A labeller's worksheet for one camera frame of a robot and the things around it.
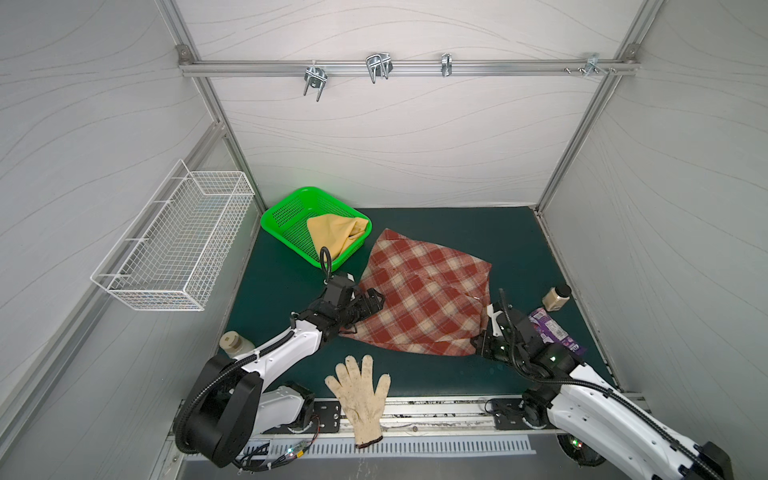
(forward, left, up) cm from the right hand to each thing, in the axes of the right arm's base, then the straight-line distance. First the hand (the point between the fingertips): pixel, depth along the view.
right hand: (475, 332), depth 82 cm
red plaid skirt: (+12, +11, -5) cm, 17 cm away
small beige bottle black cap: (+12, -25, 0) cm, 28 cm away
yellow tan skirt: (+33, +45, +2) cm, 56 cm away
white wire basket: (+4, +75, +26) cm, 80 cm away
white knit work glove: (-18, +30, -4) cm, 35 cm away
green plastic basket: (+42, +66, -3) cm, 79 cm away
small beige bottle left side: (-9, +63, +6) cm, 64 cm away
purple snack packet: (+3, -23, -5) cm, 24 cm away
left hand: (+8, +27, +2) cm, 28 cm away
